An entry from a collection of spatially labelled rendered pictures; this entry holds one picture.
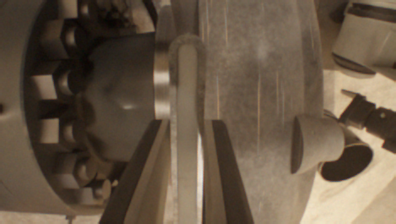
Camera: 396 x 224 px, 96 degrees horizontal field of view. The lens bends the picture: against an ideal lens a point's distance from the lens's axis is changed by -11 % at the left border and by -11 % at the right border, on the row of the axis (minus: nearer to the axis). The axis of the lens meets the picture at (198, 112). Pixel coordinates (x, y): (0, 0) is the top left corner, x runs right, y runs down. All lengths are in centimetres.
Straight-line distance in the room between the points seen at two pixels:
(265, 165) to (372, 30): 48
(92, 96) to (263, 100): 34
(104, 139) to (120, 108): 8
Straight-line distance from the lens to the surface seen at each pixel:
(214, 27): 18
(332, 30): 110
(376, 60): 58
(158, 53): 34
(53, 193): 41
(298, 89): 17
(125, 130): 41
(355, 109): 76
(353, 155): 151
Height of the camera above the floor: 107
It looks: 57 degrees down
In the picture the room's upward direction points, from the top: 180 degrees clockwise
